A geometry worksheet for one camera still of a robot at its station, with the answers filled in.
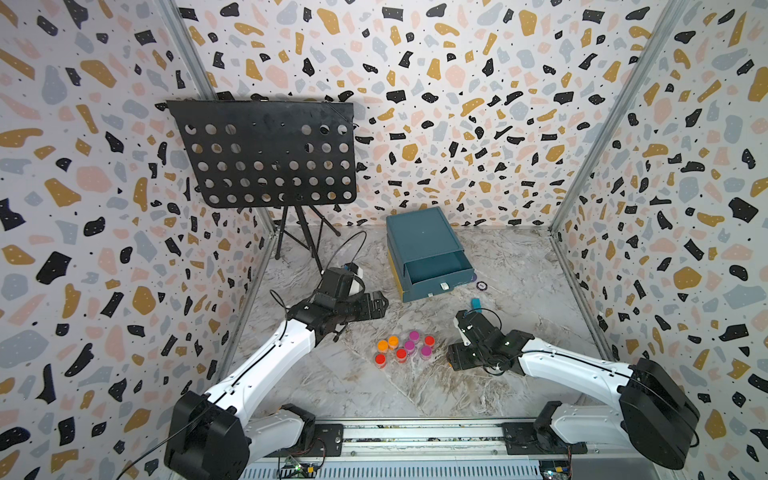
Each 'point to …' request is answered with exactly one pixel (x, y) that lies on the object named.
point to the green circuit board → (298, 471)
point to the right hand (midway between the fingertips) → (455, 355)
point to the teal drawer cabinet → (427, 255)
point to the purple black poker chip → (481, 285)
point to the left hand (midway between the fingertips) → (378, 303)
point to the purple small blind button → (476, 303)
